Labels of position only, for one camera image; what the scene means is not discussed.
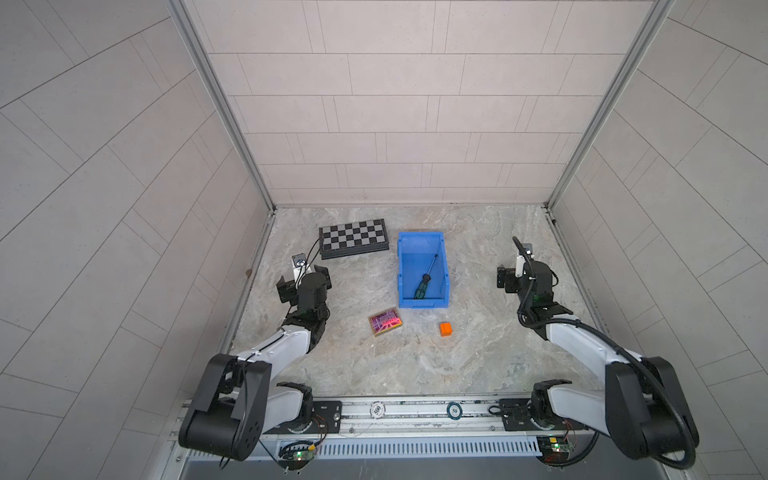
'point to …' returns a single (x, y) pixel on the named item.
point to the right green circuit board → (553, 449)
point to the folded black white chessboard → (353, 238)
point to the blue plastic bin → (422, 270)
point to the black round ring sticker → (454, 410)
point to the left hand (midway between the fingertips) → (307, 265)
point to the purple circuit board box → (385, 321)
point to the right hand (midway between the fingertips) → (514, 263)
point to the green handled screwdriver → (420, 290)
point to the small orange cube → (445, 329)
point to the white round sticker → (377, 410)
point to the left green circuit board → (293, 458)
